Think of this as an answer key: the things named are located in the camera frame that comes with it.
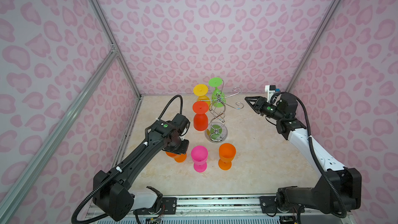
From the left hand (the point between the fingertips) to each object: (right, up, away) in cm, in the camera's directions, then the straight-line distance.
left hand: (183, 148), depth 76 cm
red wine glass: (+9, +14, +1) cm, 17 cm away
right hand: (+31, +24, -2) cm, 40 cm away
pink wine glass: (+8, -4, +4) cm, 10 cm away
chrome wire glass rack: (+18, +6, +21) cm, 28 cm away
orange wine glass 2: (-2, -5, +1) cm, 5 cm away
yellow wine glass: (+9, +28, 0) cm, 30 cm away
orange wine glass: (+22, -2, +1) cm, 22 cm away
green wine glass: (+17, +25, -2) cm, 31 cm away
